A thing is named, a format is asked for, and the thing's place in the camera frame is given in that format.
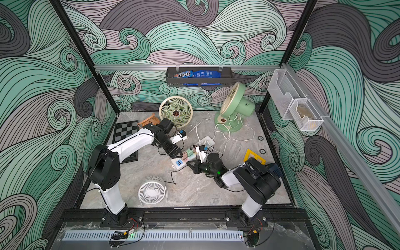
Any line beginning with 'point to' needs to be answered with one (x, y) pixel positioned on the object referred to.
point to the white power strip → (178, 163)
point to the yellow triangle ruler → (248, 151)
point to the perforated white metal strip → (157, 235)
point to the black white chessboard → (123, 129)
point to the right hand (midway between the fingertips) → (188, 162)
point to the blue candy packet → (199, 74)
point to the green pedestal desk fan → (234, 107)
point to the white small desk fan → (152, 191)
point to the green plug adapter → (189, 152)
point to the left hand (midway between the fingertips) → (178, 150)
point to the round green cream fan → (177, 109)
